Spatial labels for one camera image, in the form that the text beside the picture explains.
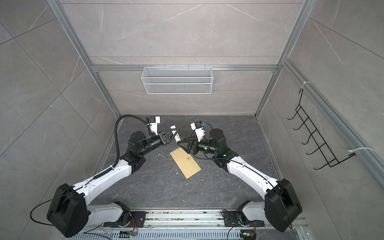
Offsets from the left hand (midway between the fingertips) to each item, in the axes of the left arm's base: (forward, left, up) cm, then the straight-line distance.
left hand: (178, 128), depth 70 cm
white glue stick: (-3, +1, -3) cm, 4 cm away
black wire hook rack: (-19, -62, +1) cm, 65 cm away
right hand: (-4, -1, -6) cm, 7 cm away
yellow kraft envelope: (-1, -2, -34) cm, 34 cm away
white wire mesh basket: (+45, +3, -3) cm, 46 cm away
